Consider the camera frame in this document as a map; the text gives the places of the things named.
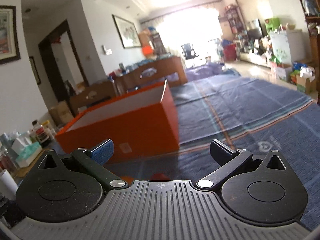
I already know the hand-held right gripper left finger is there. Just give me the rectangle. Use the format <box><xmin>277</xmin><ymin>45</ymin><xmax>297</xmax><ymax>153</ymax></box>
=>
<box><xmin>37</xmin><ymin>138</ymin><xmax>129</xmax><ymax>190</ymax></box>

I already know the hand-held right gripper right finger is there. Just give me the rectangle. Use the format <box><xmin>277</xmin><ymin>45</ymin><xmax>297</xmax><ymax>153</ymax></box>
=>
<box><xmin>196</xmin><ymin>139</ymin><xmax>288</xmax><ymax>189</ymax></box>

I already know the orange cardboard box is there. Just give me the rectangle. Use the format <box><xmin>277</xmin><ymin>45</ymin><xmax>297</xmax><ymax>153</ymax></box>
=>
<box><xmin>54</xmin><ymin>79</ymin><xmax>180</xmax><ymax>164</ymax></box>

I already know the red apple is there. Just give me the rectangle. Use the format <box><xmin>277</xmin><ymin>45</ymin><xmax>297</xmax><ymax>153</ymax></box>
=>
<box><xmin>150</xmin><ymin>172</ymin><xmax>172</xmax><ymax>181</ymax></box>

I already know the blue patterned tablecloth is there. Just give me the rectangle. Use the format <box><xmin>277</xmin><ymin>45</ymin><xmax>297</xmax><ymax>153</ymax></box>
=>
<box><xmin>45</xmin><ymin>74</ymin><xmax>320</xmax><ymax>233</ymax></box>

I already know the brown cardboard box stack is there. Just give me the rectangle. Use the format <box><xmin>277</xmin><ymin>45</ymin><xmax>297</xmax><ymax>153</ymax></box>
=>
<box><xmin>49</xmin><ymin>101</ymin><xmax>74</xmax><ymax>127</ymax></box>

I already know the wooden chair with pointed cutout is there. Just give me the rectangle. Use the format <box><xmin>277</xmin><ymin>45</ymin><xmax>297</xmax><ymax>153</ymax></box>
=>
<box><xmin>69</xmin><ymin>80</ymin><xmax>118</xmax><ymax>117</ymax></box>

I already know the glass bottle with black cap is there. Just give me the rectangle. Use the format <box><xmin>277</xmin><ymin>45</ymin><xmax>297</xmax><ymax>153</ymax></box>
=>
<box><xmin>31</xmin><ymin>120</ymin><xmax>52</xmax><ymax>147</ymax></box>

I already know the teal white tissue pack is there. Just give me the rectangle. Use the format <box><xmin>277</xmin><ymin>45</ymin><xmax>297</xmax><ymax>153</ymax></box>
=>
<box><xmin>11</xmin><ymin>136</ymin><xmax>43</xmax><ymax>168</ymax></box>

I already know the purple bedding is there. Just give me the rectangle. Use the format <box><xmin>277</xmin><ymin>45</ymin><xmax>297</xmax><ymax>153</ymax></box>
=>
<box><xmin>185</xmin><ymin>62</ymin><xmax>240</xmax><ymax>81</ymax></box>

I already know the wooden chair with cloud cutout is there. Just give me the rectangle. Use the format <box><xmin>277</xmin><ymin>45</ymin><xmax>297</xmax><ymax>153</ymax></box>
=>
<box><xmin>126</xmin><ymin>56</ymin><xmax>188</xmax><ymax>92</ymax></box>

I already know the white tv cabinet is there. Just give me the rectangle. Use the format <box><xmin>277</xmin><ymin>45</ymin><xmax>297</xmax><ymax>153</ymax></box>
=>
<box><xmin>239</xmin><ymin>51</ymin><xmax>272</xmax><ymax>67</ymax></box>

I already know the white cup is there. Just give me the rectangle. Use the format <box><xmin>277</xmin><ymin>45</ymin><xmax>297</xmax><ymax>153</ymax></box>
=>
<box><xmin>0</xmin><ymin>169</ymin><xmax>19</xmax><ymax>201</ymax></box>

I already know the red basket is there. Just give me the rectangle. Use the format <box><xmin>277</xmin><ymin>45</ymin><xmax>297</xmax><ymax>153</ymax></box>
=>
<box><xmin>223</xmin><ymin>44</ymin><xmax>238</xmax><ymax>61</ymax></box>

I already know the black office chair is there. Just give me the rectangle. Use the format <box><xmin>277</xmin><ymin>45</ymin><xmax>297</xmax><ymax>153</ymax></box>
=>
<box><xmin>181</xmin><ymin>43</ymin><xmax>199</xmax><ymax>61</ymax></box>

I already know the small dark framed picture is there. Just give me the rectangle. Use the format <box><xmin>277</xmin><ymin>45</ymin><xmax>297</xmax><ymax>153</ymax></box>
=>
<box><xmin>29</xmin><ymin>56</ymin><xmax>41</xmax><ymax>85</ymax></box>

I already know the black television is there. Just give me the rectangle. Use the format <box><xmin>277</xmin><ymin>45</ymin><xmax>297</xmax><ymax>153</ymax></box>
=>
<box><xmin>246</xmin><ymin>27</ymin><xmax>263</xmax><ymax>41</ymax></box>

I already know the white chest freezer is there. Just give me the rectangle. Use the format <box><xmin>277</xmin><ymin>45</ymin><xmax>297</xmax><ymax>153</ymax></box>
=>
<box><xmin>271</xmin><ymin>29</ymin><xmax>307</xmax><ymax>66</ymax></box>

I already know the large dark framed picture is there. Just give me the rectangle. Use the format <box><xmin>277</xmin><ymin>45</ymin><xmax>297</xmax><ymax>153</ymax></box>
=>
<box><xmin>0</xmin><ymin>5</ymin><xmax>21</xmax><ymax>64</ymax></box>

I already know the wooden shelf unit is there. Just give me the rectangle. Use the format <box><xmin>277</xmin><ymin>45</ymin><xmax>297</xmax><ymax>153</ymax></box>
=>
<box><xmin>291</xmin><ymin>0</ymin><xmax>320</xmax><ymax>103</ymax></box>

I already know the dark wooden door frame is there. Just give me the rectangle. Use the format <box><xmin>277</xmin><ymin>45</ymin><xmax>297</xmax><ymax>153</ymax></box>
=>
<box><xmin>38</xmin><ymin>19</ymin><xmax>89</xmax><ymax>103</ymax></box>

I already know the framed wall painting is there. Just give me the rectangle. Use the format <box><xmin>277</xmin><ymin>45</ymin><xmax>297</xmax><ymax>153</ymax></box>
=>
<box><xmin>112</xmin><ymin>14</ymin><xmax>142</xmax><ymax>49</ymax></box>

